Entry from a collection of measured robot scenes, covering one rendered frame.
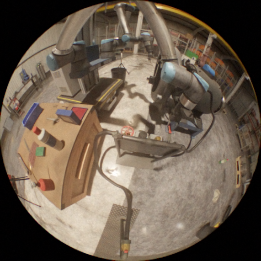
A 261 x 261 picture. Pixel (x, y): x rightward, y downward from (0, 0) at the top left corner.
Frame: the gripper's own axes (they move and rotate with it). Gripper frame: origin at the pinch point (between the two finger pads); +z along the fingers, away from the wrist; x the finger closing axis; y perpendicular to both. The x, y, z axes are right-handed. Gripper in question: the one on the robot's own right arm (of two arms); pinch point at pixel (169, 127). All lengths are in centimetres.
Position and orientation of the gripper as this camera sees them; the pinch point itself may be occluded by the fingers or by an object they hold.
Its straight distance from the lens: 56.3
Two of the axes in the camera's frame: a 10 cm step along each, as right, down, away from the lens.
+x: -9.8, -2.0, 0.1
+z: -0.9, 4.7, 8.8
